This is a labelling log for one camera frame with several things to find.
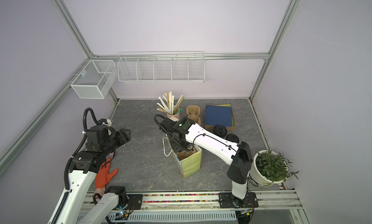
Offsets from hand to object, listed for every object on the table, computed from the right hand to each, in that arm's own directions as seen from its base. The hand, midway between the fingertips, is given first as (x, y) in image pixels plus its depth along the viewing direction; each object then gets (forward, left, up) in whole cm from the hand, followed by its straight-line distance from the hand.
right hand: (181, 147), depth 76 cm
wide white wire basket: (+53, +16, +14) cm, 57 cm away
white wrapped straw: (+34, +10, -2) cm, 35 cm away
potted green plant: (-11, -42, 0) cm, 43 cm away
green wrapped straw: (+31, +3, -5) cm, 32 cm away
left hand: (+3, +28, +7) cm, 29 cm away
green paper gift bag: (-10, -4, +5) cm, 12 cm away
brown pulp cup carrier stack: (+38, -6, -16) cm, 41 cm away
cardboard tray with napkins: (+32, -25, -13) cm, 42 cm away
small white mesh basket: (+45, +61, +9) cm, 77 cm away
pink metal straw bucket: (+27, +6, -7) cm, 29 cm away
